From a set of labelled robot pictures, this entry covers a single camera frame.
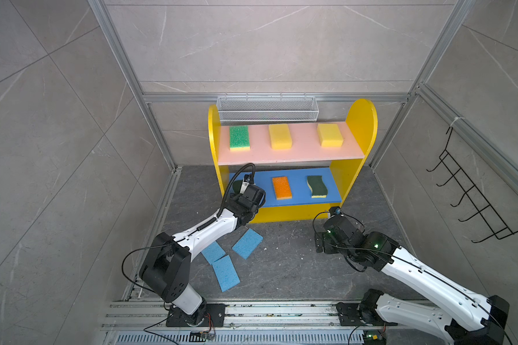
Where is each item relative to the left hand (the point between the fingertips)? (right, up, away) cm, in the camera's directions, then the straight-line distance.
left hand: (247, 195), depth 87 cm
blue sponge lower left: (-8, -30, -5) cm, 32 cm away
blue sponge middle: (0, -21, +3) cm, 21 cm away
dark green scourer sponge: (+30, +3, +3) cm, 31 cm away
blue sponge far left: (-14, -24, 0) cm, 28 cm away
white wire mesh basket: (+6, +40, +11) cm, 42 cm away
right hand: (+30, -14, -12) cm, 36 cm away
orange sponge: (+15, +3, +3) cm, 16 cm away
